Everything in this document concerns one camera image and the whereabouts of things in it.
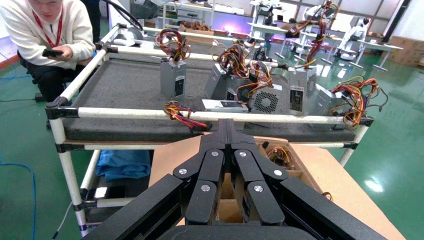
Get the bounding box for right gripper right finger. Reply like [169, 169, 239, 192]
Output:
[226, 118, 388, 240]

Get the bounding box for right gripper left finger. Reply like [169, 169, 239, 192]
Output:
[82, 118, 229, 240]

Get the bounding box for black phone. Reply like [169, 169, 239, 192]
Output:
[42, 48, 64, 58]

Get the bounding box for cardboard box with dividers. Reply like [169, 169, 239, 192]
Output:
[149, 132, 407, 240]

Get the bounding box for person's left hand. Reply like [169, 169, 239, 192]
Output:
[57, 45, 75, 63]

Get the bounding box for power supply with round vent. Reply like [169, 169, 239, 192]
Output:
[228, 61, 289, 115]

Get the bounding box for flat power supply with label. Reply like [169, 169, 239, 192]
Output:
[163, 99, 250, 132]

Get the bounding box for blue plastic bag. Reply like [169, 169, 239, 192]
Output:
[96, 149, 153, 182]

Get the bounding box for grey foam cart mat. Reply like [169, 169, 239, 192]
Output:
[62, 49, 359, 143]

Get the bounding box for white workshop table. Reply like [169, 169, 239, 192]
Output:
[246, 21, 289, 42]
[356, 39, 405, 72]

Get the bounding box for white round device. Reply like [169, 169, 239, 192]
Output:
[117, 26, 145, 47]

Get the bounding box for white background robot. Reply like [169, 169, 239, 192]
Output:
[337, 16, 370, 61]

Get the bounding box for stacked cardboard cartons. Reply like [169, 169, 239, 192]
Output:
[387, 35, 424, 67]

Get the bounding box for person in cream sweater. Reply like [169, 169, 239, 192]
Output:
[0, 0, 97, 104]

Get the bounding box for white pipe cart frame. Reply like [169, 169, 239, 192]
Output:
[45, 23, 375, 238]

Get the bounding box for brown box with wires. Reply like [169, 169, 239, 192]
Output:
[178, 20, 216, 44]

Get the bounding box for blue floor cable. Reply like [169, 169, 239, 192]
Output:
[0, 153, 37, 240]

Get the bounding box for long black hanging cable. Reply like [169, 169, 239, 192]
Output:
[100, 0, 144, 31]

